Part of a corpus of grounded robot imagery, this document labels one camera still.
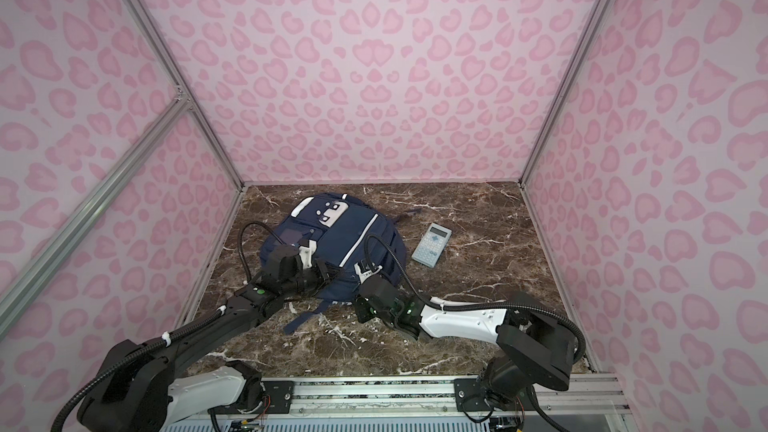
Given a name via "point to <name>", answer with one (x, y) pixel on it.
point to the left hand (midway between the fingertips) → (346, 265)
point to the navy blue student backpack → (346, 232)
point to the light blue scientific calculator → (432, 244)
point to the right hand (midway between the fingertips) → (355, 296)
